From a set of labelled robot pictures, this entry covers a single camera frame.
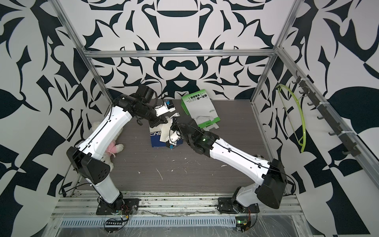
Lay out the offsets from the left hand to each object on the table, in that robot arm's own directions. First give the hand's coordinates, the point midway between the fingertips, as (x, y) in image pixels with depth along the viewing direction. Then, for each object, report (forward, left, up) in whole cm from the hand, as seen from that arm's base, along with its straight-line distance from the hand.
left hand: (163, 117), depth 78 cm
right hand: (-2, -7, +7) cm, 10 cm away
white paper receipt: (-9, -1, -3) cm, 9 cm away
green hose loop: (-11, -64, +7) cm, 66 cm away
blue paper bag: (-5, +5, -7) cm, 10 cm away
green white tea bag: (+25, -22, -21) cm, 40 cm away
